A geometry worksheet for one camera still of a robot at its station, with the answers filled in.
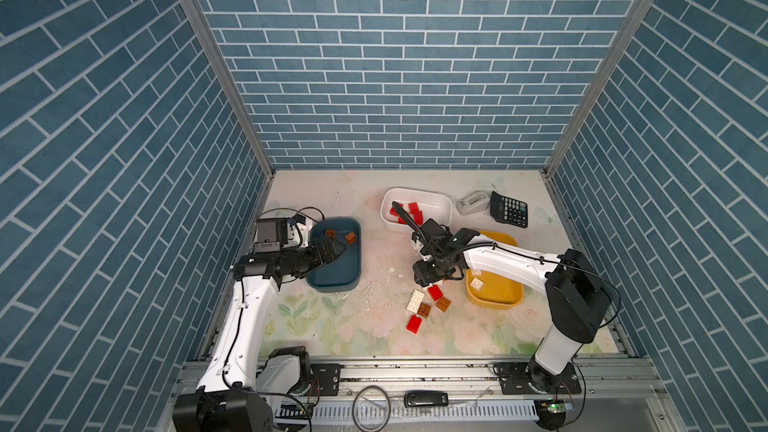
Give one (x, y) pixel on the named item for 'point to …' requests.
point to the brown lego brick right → (443, 304)
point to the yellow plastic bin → (488, 289)
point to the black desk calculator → (508, 211)
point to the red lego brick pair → (418, 215)
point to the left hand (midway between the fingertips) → (335, 251)
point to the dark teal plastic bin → (342, 273)
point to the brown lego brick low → (424, 309)
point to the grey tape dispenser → (473, 203)
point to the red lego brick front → (414, 324)
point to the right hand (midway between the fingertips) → (418, 274)
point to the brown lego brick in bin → (330, 232)
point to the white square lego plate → (476, 283)
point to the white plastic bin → (420, 204)
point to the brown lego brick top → (351, 237)
